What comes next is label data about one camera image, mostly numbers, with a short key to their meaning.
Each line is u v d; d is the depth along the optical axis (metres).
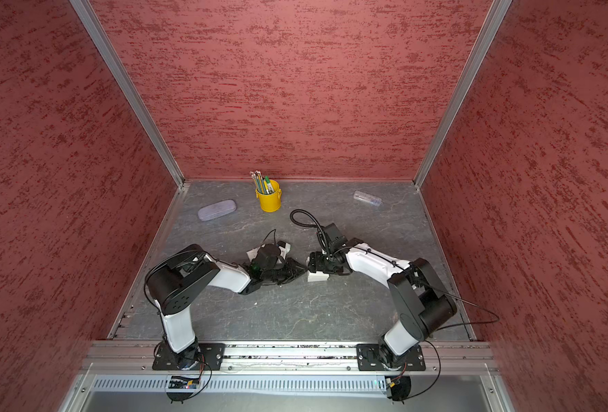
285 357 0.76
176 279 0.51
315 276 0.86
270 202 1.08
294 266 0.84
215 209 1.07
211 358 0.74
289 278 0.83
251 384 0.77
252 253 0.93
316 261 0.80
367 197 1.14
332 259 0.66
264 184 1.03
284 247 0.90
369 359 0.74
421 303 0.45
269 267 0.76
